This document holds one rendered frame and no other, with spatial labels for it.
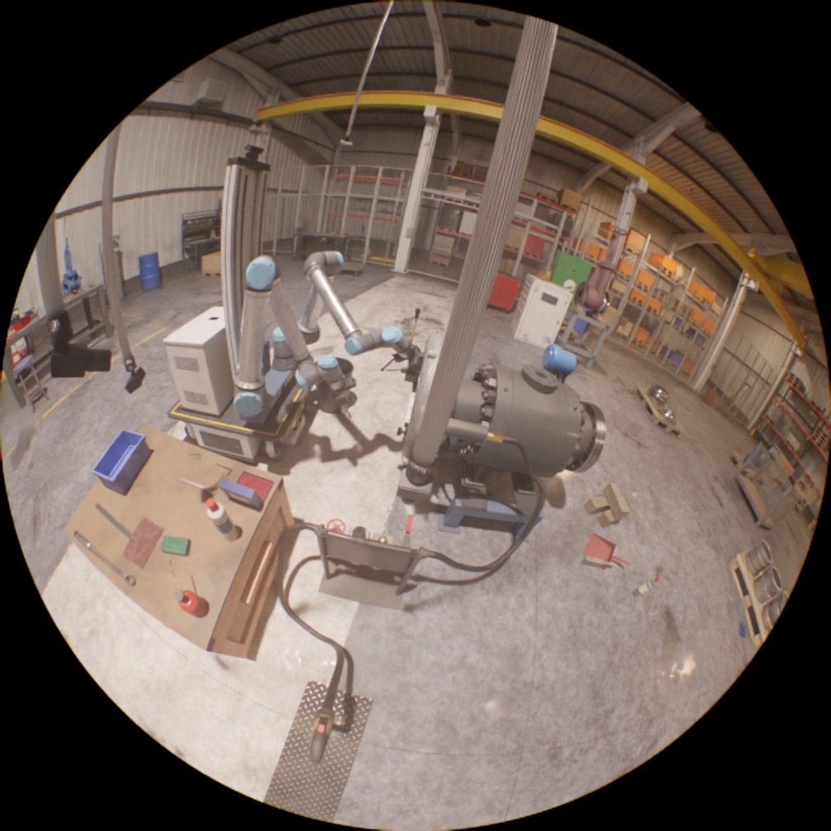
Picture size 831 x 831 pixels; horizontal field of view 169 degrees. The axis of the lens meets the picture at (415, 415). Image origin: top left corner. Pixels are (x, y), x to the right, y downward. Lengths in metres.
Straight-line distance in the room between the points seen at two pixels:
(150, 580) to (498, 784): 1.74
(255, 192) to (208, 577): 1.78
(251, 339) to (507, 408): 1.18
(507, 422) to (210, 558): 1.38
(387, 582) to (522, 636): 0.80
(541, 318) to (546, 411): 3.83
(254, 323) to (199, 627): 1.16
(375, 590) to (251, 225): 2.04
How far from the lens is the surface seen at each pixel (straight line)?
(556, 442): 1.48
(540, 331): 5.25
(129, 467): 1.55
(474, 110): 9.14
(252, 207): 1.75
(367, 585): 1.52
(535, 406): 1.42
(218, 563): 1.16
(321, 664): 1.48
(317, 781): 1.61
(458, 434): 1.12
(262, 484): 1.27
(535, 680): 1.74
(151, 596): 1.25
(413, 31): 10.01
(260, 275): 1.16
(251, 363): 1.31
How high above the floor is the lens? 1.47
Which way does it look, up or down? 38 degrees down
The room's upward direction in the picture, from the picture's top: 14 degrees clockwise
